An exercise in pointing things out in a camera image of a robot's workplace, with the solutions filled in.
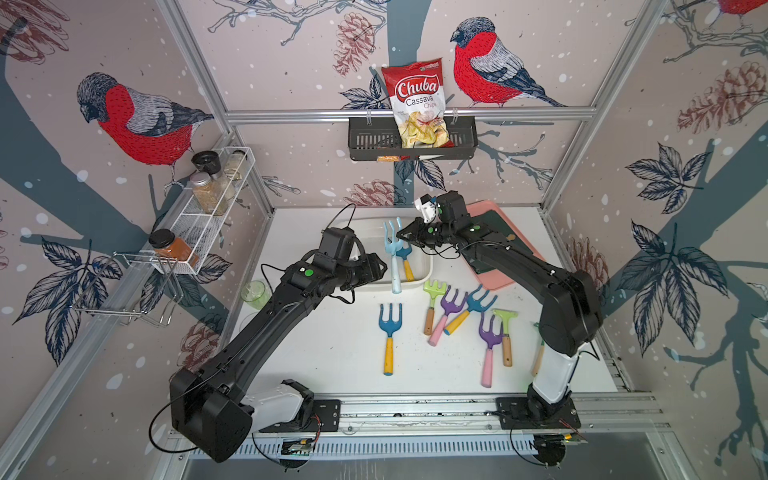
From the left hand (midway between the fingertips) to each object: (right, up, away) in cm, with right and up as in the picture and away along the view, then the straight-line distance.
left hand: (384, 264), depth 76 cm
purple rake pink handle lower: (+31, -23, +10) cm, 40 cm away
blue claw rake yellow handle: (+6, +1, +28) cm, 29 cm away
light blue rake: (+2, +5, +8) cm, 10 cm away
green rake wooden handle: (+15, -11, +21) cm, 29 cm away
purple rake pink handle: (+20, -16, +18) cm, 31 cm away
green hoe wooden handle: (+35, -25, +8) cm, 44 cm away
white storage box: (-5, +7, +37) cm, 38 cm away
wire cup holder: (-49, -2, -18) cm, 52 cm away
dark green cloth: (+45, +11, +41) cm, 62 cm away
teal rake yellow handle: (+28, -15, +17) cm, 36 cm away
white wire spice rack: (-47, +9, -1) cm, 48 cm away
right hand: (+3, +8, +8) cm, 12 cm away
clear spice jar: (-44, +28, +10) cm, 54 cm away
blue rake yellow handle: (+1, -20, +13) cm, 24 cm away
